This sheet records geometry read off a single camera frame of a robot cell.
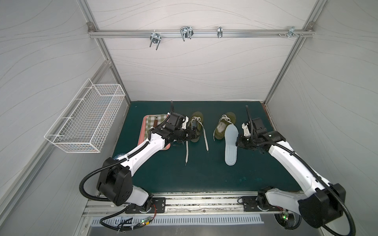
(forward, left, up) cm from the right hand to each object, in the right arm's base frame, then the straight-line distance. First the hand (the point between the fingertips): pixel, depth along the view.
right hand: (236, 141), depth 80 cm
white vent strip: (-35, +4, -16) cm, 39 cm away
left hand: (+1, +22, +3) cm, 23 cm away
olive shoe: (+18, +23, -7) cm, 30 cm away
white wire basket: (-3, +75, +17) cm, 77 cm away
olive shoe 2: (+23, +1, -8) cm, 24 cm away
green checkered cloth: (+21, +58, -13) cm, 63 cm away
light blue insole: (+6, +2, -3) cm, 7 cm away
